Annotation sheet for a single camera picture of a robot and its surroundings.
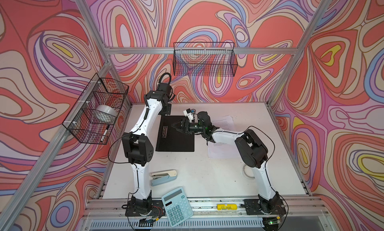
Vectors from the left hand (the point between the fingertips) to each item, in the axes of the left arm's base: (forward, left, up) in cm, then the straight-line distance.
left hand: (164, 110), depth 90 cm
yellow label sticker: (-49, -34, -17) cm, 62 cm away
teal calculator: (-48, -10, -16) cm, 52 cm away
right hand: (-11, -7, -5) cm, 14 cm away
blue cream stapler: (-35, -1, -16) cm, 38 cm away
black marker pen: (-21, +26, +7) cm, 34 cm away
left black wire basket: (-15, +30, +13) cm, 36 cm away
